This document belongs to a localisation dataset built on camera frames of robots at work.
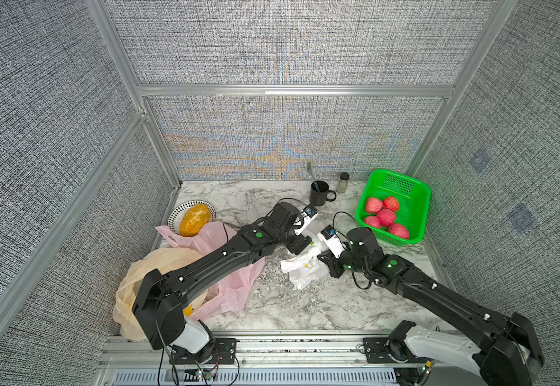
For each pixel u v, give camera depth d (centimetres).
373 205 103
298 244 69
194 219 97
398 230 94
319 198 109
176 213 104
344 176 110
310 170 106
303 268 73
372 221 97
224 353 73
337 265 69
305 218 66
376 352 73
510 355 38
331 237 67
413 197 111
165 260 81
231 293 77
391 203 103
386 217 98
